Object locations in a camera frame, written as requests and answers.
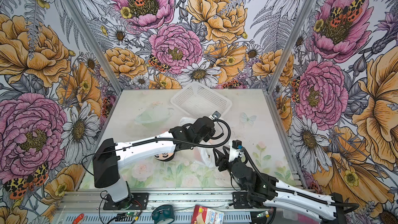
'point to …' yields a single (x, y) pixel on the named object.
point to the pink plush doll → (165, 156)
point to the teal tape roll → (163, 214)
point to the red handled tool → (80, 217)
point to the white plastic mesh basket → (201, 99)
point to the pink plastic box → (301, 219)
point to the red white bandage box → (202, 215)
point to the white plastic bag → (204, 157)
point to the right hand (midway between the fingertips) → (217, 154)
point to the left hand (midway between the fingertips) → (206, 126)
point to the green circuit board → (128, 214)
